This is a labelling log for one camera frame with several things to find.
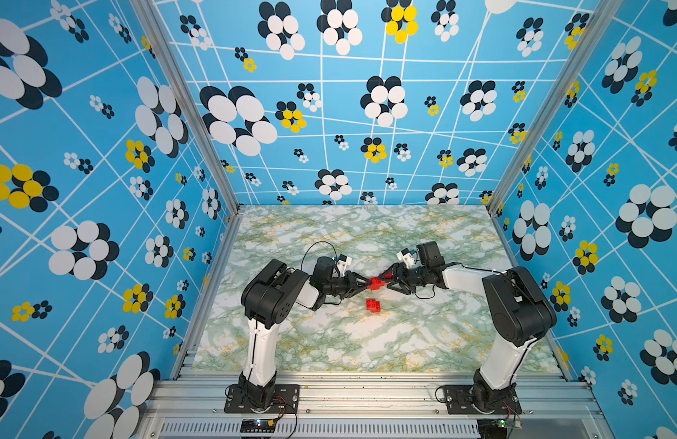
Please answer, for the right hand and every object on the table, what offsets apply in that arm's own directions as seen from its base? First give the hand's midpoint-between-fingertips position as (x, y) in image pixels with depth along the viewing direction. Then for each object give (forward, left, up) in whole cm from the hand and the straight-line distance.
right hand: (386, 280), depth 92 cm
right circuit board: (-40, -24, -3) cm, 47 cm away
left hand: (-1, +4, -1) cm, 5 cm away
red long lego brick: (0, +4, -2) cm, 4 cm away
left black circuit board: (-41, +37, -6) cm, 55 cm away
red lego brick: (-8, +3, -3) cm, 9 cm away
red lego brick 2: (-8, +5, -2) cm, 10 cm away
